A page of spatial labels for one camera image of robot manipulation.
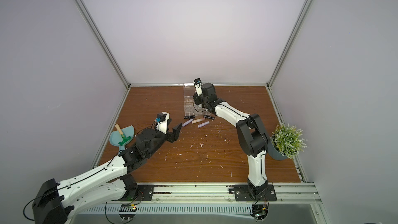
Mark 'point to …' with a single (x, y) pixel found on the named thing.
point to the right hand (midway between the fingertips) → (197, 89)
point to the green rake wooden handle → (124, 139)
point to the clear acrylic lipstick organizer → (189, 108)
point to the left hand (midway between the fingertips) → (178, 121)
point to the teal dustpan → (115, 137)
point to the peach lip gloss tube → (198, 120)
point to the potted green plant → (286, 142)
